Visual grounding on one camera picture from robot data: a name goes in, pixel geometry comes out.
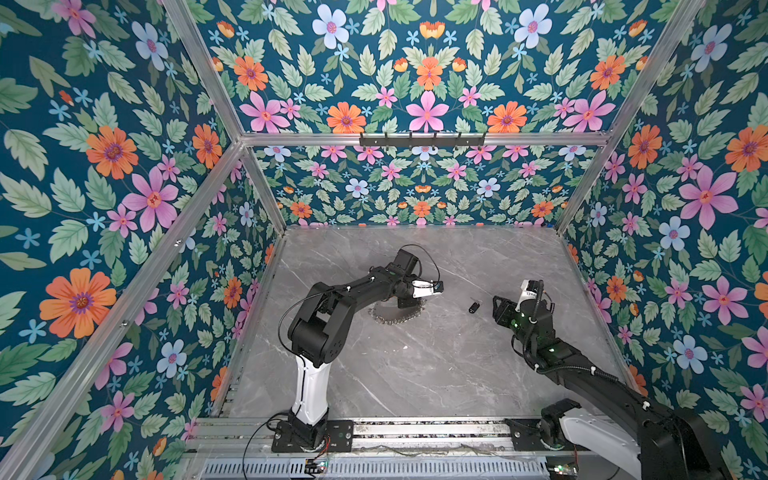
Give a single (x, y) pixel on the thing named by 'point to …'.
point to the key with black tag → (474, 307)
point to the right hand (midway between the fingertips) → (499, 298)
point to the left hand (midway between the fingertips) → (422, 285)
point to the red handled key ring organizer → (389, 311)
